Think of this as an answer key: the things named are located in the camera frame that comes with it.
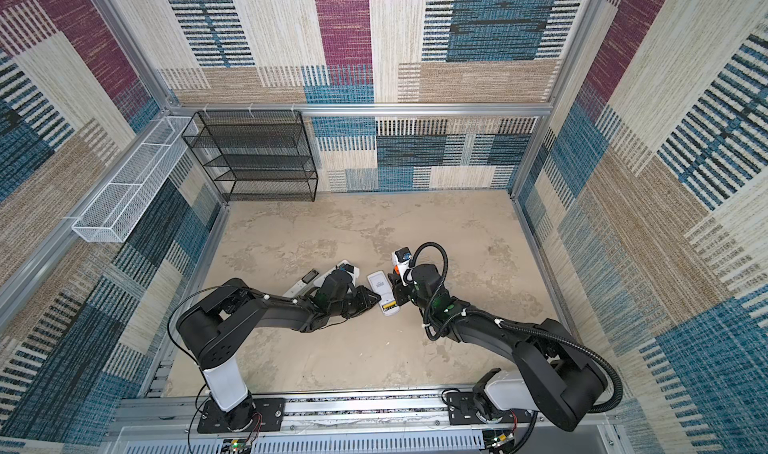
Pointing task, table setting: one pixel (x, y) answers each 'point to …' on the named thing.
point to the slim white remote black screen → (303, 284)
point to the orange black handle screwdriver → (396, 270)
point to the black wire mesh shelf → (256, 155)
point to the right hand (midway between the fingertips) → (394, 277)
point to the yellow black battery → (389, 304)
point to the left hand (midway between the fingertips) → (383, 296)
